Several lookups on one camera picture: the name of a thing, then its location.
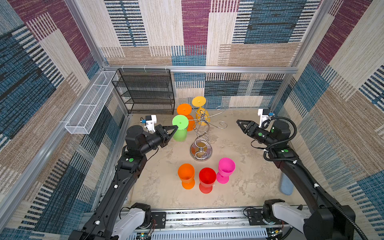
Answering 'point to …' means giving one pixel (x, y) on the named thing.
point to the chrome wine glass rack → (201, 149)
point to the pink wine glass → (226, 167)
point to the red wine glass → (207, 176)
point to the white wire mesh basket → (82, 120)
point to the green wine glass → (182, 122)
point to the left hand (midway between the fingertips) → (178, 125)
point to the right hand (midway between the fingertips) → (238, 124)
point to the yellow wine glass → (202, 115)
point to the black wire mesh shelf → (145, 91)
